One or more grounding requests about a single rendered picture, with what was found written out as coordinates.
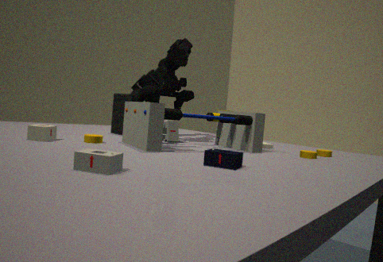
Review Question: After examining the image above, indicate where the beige rectangular block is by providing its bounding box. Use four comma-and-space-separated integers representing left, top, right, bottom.
262, 142, 273, 148

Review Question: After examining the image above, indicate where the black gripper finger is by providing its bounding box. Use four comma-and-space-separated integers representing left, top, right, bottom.
174, 98, 188, 110
146, 94, 160, 103

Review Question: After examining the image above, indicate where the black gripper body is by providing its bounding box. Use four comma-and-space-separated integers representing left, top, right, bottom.
139, 72, 194, 102

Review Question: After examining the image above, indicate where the small white block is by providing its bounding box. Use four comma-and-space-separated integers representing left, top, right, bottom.
27, 125, 57, 142

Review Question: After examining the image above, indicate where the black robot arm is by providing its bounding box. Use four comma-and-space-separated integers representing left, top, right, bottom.
131, 38, 193, 102

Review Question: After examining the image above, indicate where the yellow short cylinder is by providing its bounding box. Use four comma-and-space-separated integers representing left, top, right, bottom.
300, 150, 317, 159
84, 135, 103, 143
317, 149, 332, 157

